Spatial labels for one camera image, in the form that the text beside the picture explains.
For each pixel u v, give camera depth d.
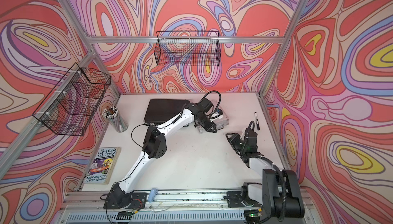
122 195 0.64
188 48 0.95
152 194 0.73
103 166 0.82
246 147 0.69
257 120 1.04
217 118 0.82
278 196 0.41
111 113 0.87
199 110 0.72
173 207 0.72
